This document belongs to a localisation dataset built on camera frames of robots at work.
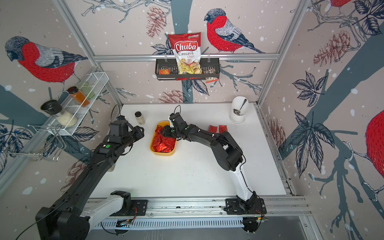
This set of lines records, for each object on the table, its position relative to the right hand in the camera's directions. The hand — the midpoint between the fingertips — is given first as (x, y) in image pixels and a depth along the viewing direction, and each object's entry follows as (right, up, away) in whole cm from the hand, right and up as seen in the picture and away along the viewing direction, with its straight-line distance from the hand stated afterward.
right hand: (161, 133), depth 91 cm
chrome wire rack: (-46, -1, -24) cm, 52 cm away
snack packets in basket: (+29, +33, -1) cm, 44 cm away
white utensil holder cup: (+53, +16, +14) cm, 57 cm away
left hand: (-7, +5, -11) cm, 14 cm away
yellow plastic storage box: (-2, +5, +14) cm, 15 cm away
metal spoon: (+53, +14, +19) cm, 58 cm away
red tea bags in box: (+1, -7, +1) cm, 7 cm away
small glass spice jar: (-18, +9, +12) cm, 24 cm away
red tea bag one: (+40, +2, +13) cm, 42 cm away
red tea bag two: (+33, +1, +13) cm, 36 cm away
